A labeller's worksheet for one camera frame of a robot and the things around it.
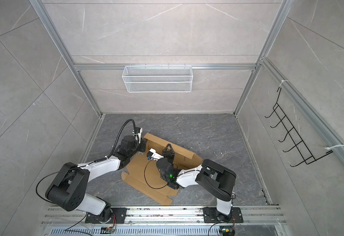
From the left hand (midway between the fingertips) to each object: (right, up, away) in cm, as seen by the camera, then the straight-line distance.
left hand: (144, 135), depth 91 cm
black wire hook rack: (+75, -3, -27) cm, 80 cm away
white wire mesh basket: (+7, +39, +10) cm, 41 cm away
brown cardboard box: (0, -24, -3) cm, 24 cm away
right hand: (+17, -4, -7) cm, 19 cm away
